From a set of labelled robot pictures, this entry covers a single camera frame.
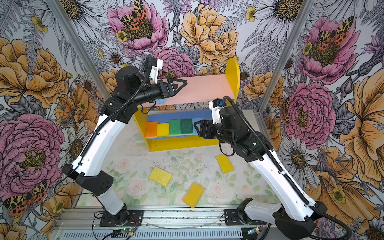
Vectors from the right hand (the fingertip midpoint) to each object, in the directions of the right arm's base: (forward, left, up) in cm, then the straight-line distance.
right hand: (200, 129), depth 63 cm
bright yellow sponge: (+17, +21, -21) cm, 34 cm away
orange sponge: (+17, +28, -20) cm, 39 cm away
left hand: (+11, +7, +13) cm, 18 cm away
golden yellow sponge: (-15, +4, -37) cm, 40 cm away
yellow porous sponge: (-4, +23, -36) cm, 43 cm away
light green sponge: (+18, +14, -20) cm, 30 cm away
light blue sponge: (+16, +3, -22) cm, 27 cm away
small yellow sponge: (+3, -15, -37) cm, 41 cm away
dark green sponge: (+19, +7, -21) cm, 30 cm away
